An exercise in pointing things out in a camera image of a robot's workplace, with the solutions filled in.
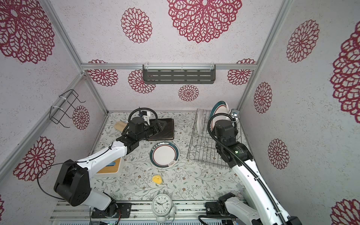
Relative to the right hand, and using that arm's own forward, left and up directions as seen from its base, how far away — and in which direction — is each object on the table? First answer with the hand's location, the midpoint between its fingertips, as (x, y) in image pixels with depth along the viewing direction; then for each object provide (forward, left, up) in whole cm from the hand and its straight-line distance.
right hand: (224, 120), depth 68 cm
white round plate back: (+10, 0, 0) cm, 10 cm away
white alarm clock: (-33, +30, -30) cm, 54 cm away
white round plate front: (-1, +33, -34) cm, 48 cm away
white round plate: (+18, +9, -22) cm, 29 cm away
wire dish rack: (+5, +7, -34) cm, 35 cm away
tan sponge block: (+20, +69, -29) cm, 77 cm away
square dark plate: (+15, +32, -32) cm, 48 cm away
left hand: (+5, +31, -12) cm, 34 cm away
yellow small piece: (-19, +35, -31) cm, 50 cm away
